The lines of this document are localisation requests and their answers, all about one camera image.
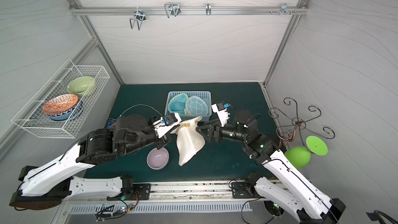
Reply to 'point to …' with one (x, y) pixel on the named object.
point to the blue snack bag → (111, 122)
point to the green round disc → (316, 145)
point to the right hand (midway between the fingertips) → (200, 126)
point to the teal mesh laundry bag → (181, 103)
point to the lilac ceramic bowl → (157, 159)
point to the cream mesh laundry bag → (190, 140)
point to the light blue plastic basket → (206, 95)
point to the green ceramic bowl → (80, 85)
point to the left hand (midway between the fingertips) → (176, 124)
